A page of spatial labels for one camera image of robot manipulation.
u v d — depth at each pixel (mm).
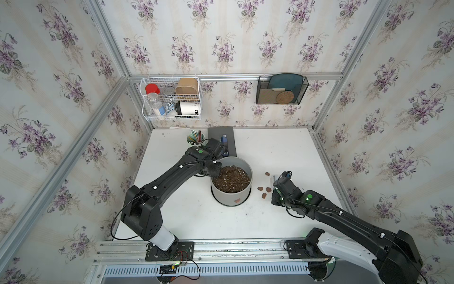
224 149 1012
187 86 884
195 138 983
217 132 1142
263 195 889
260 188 911
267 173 981
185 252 721
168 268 707
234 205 834
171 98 933
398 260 381
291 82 946
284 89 938
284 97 974
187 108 913
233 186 819
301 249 730
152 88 911
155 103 895
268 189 902
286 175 738
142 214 420
